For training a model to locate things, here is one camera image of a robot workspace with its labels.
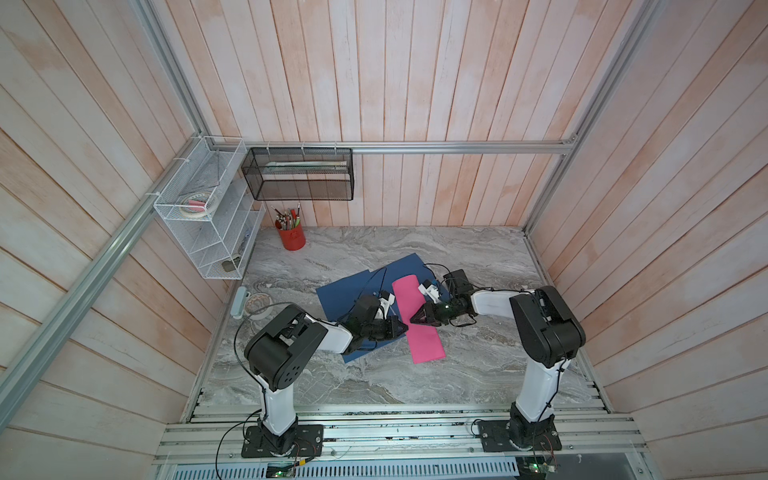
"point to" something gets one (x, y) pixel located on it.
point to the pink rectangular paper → (425, 339)
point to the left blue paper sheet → (337, 296)
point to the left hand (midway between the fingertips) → (407, 332)
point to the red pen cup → (294, 239)
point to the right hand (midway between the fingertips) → (414, 319)
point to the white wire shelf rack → (221, 242)
